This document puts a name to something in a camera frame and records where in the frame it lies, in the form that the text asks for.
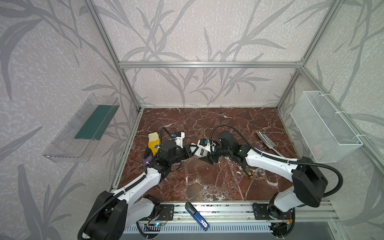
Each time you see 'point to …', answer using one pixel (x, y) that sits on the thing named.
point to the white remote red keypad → (201, 152)
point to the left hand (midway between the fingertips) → (200, 144)
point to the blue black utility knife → (197, 217)
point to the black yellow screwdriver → (248, 172)
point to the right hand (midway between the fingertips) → (202, 146)
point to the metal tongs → (270, 143)
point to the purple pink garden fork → (260, 149)
